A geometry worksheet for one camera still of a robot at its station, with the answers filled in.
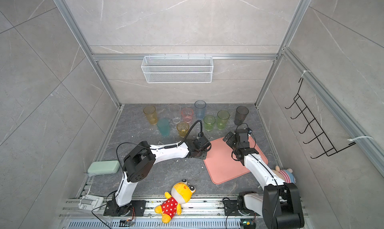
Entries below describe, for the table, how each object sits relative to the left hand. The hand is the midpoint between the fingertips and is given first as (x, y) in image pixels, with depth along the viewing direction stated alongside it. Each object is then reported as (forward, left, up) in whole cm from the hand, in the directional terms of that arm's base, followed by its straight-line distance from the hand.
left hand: (204, 151), depth 91 cm
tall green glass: (+19, -13, +11) cm, 26 cm away
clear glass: (+28, +19, +7) cm, 34 cm away
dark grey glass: (+22, -27, +7) cm, 36 cm away
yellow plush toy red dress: (-24, +14, +5) cm, 28 cm away
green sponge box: (-7, +60, -2) cm, 61 cm away
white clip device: (-26, +59, 0) cm, 65 cm away
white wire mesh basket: (+49, +16, +27) cm, 58 cm away
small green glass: (+24, -5, 0) cm, 25 cm away
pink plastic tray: (-8, -10, -5) cm, 13 cm away
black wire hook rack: (-10, -49, +29) cm, 58 cm away
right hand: (+5, -16, +7) cm, 18 cm away
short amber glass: (+18, +14, 0) cm, 23 cm away
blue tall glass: (+28, +1, +10) cm, 30 cm away
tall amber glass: (+26, +36, +9) cm, 45 cm away
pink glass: (+30, +10, +1) cm, 32 cm away
